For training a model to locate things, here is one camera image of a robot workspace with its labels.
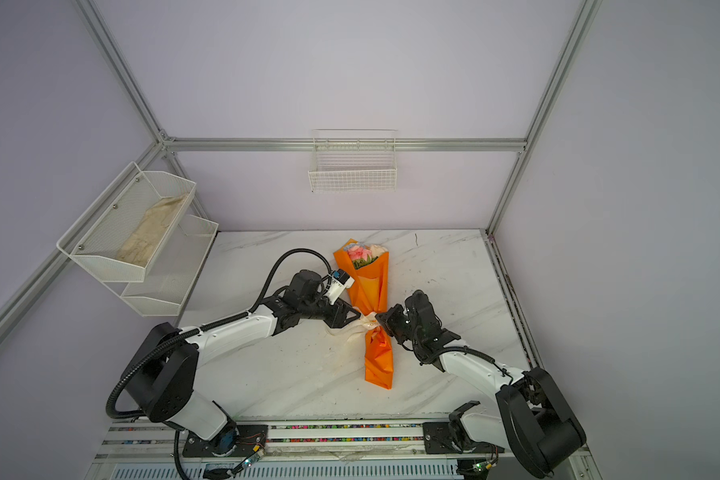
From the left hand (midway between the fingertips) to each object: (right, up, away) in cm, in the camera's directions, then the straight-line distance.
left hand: (353, 312), depth 83 cm
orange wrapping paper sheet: (+5, +6, +18) cm, 19 cm away
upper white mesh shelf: (-59, +22, -9) cm, 64 cm away
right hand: (+5, -1, 0) cm, 5 cm away
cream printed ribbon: (0, -7, +7) cm, 9 cm away
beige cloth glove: (-55, +19, -7) cm, 59 cm away
